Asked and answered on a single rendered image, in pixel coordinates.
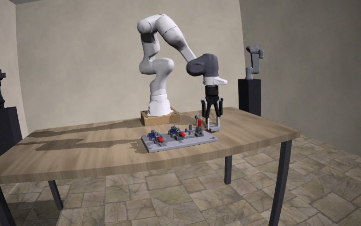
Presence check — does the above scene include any toggle clamp with red handle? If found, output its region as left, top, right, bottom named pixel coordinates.
left=153, top=129, right=163, bottom=144

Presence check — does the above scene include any red-handled toggle clamp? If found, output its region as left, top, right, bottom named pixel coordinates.
left=195, top=115, right=204, bottom=137
left=173, top=125, right=185, bottom=141

